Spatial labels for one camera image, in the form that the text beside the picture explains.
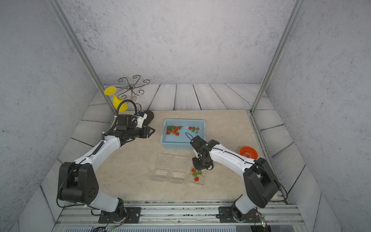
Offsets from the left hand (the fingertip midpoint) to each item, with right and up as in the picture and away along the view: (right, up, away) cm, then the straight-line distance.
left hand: (154, 129), depth 87 cm
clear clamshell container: (+4, -23, +4) cm, 23 cm away
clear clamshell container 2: (+14, -23, +4) cm, 27 cm away
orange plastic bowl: (+58, -14, +4) cm, 60 cm away
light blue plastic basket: (+8, -10, +18) cm, 21 cm away
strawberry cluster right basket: (+24, -1, +21) cm, 31 cm away
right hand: (+27, -21, -4) cm, 34 cm away
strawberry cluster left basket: (+10, -1, +20) cm, 22 cm away
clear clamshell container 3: (+22, -28, -2) cm, 36 cm away
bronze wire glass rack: (-15, +28, +6) cm, 32 cm away
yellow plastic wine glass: (-27, +24, +2) cm, 36 cm away
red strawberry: (+24, -26, -1) cm, 35 cm away
